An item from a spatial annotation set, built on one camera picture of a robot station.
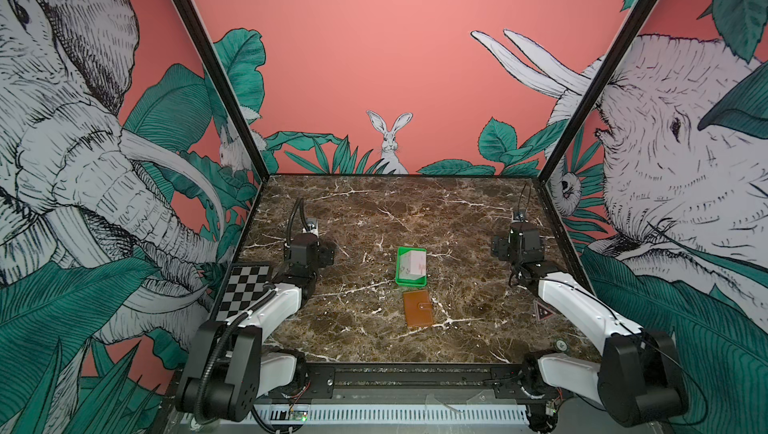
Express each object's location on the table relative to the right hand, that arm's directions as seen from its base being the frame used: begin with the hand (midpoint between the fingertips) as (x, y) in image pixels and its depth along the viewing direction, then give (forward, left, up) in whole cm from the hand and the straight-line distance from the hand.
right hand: (512, 233), depth 87 cm
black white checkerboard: (-12, +80, -10) cm, 82 cm away
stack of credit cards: (-5, +30, -10) cm, 32 cm away
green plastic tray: (-10, +27, -12) cm, 32 cm away
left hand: (0, +60, -2) cm, 60 cm away
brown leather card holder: (-18, +28, -13) cm, 36 cm away
